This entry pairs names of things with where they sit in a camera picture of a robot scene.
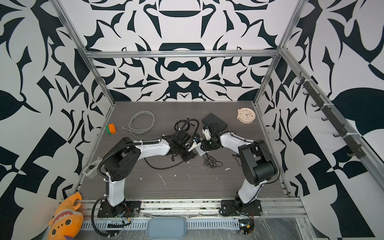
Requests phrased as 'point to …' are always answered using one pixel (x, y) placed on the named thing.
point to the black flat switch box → (217, 124)
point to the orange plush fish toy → (67, 222)
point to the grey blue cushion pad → (166, 228)
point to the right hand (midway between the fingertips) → (205, 145)
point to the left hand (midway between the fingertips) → (195, 152)
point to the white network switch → (200, 151)
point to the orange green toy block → (111, 128)
